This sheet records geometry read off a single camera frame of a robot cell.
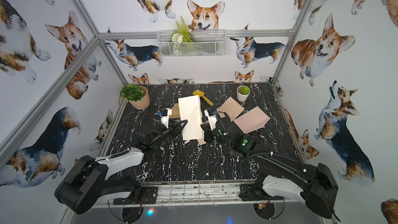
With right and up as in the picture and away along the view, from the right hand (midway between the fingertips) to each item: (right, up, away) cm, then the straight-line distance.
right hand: (199, 125), depth 72 cm
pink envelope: (+35, -2, +32) cm, 47 cm away
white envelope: (-5, +6, +7) cm, 11 cm away
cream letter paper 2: (0, -12, +18) cm, 22 cm away
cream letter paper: (+19, +7, +34) cm, 39 cm away
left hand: (-7, +2, +6) cm, 9 cm away
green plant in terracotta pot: (-40, +14, +23) cm, 48 cm away
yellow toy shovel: (-4, +17, +44) cm, 47 cm away
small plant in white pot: (+27, +17, +31) cm, 45 cm away
